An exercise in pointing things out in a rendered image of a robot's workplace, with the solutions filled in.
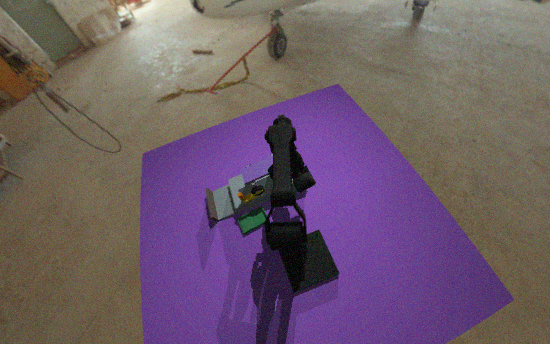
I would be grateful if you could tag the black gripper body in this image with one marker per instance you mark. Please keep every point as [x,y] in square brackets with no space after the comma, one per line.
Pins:
[303,180]

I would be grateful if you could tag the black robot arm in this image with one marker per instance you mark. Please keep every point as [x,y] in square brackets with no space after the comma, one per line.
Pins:
[290,238]

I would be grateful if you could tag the yellow wedge chock with orange handle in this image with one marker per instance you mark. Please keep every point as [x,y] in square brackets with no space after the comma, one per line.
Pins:
[246,198]

